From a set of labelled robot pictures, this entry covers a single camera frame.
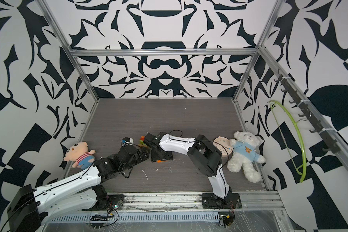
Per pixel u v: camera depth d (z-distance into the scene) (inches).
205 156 19.7
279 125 29.3
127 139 28.8
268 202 29.9
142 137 37.2
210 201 29.3
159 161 33.2
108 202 28.1
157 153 29.8
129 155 23.9
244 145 33.3
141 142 37.0
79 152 33.0
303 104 23.1
